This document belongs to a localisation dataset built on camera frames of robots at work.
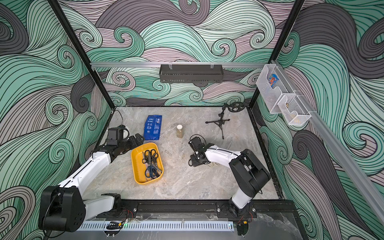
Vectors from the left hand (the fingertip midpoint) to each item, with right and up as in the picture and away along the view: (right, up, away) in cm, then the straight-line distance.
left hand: (138, 139), depth 86 cm
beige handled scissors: (+43, -16, +2) cm, 46 cm away
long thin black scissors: (+3, -14, +2) cm, 14 cm away
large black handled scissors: (+5, -11, +6) cm, 13 cm away
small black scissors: (+9, -19, -3) cm, 21 cm away
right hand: (+36, -14, +5) cm, 39 cm away
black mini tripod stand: (+57, +19, +2) cm, 60 cm away
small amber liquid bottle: (+24, +3, +11) cm, 27 cm away
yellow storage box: (0, -17, +2) cm, 17 cm away
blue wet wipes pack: (+4, +6, +18) cm, 19 cm away
